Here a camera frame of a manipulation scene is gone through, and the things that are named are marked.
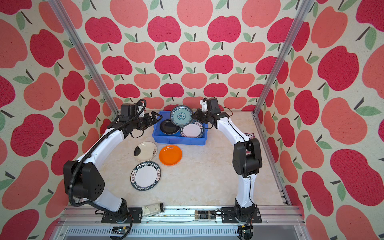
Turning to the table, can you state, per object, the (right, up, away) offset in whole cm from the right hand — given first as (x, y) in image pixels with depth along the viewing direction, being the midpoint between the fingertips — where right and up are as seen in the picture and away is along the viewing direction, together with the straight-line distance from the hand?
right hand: (194, 114), depth 91 cm
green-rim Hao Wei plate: (0, -10, +17) cm, 20 cm away
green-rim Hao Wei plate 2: (-29, -37, -5) cm, 47 cm away
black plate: (-19, -8, +16) cm, 26 cm away
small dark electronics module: (+5, -51, -19) cm, 54 cm away
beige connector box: (-21, -49, -18) cm, 56 cm away
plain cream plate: (-33, -24, +7) cm, 41 cm away
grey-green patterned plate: (-8, -1, +1) cm, 8 cm away
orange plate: (-16, -26, +5) cm, 31 cm away
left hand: (-20, -4, -7) cm, 21 cm away
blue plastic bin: (-24, -16, +10) cm, 30 cm away
